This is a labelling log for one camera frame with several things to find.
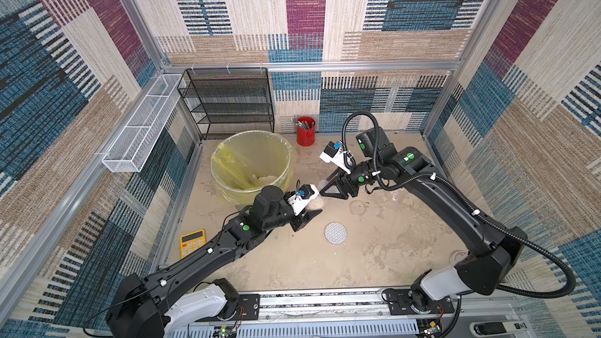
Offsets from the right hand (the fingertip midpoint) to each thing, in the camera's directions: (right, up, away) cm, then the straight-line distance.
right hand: (330, 189), depth 69 cm
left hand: (-4, -4, +4) cm, 7 cm away
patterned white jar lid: (+4, -18, +18) cm, 26 cm away
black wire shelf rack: (-42, +35, +39) cm, 67 cm away
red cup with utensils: (-7, +21, +40) cm, 46 cm away
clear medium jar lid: (+14, -11, +25) cm, 31 cm away
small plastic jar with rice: (-3, -4, +2) cm, 5 cm away
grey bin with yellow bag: (-29, +8, +20) cm, 36 cm away
